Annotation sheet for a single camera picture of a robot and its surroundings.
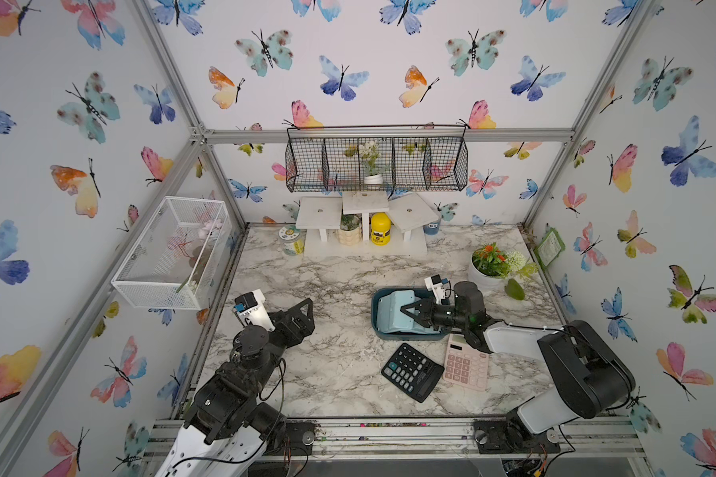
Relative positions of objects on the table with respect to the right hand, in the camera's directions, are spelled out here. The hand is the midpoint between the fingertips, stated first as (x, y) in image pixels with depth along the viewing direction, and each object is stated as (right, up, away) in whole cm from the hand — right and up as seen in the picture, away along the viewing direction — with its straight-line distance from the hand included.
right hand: (404, 309), depth 83 cm
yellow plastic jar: (-6, +24, +24) cm, 34 cm away
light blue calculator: (-4, -3, +2) cm, 5 cm away
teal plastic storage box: (+5, +4, +2) cm, 7 cm away
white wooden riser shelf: (-11, +26, +25) cm, 38 cm away
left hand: (-25, +4, -14) cm, 29 cm away
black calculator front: (+2, -17, 0) cm, 17 cm away
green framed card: (+57, +17, +27) cm, 65 cm away
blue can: (+14, +25, +32) cm, 43 cm away
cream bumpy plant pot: (-17, +24, +27) cm, 40 cm away
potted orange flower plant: (+27, +12, +9) cm, 31 cm away
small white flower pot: (-8, +41, +9) cm, 43 cm away
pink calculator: (+17, -16, +1) cm, 24 cm away
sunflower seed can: (-37, +20, +24) cm, 48 cm away
